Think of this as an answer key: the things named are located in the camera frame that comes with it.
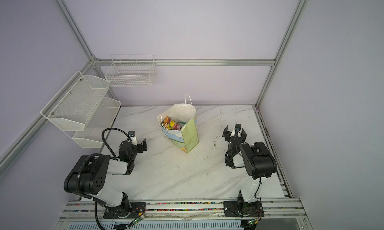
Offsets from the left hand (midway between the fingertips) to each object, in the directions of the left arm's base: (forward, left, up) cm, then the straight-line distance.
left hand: (136, 139), depth 94 cm
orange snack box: (+2, -23, +15) cm, 27 cm away
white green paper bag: (-5, -34, +11) cm, 36 cm away
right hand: (+6, -63, +7) cm, 63 cm away
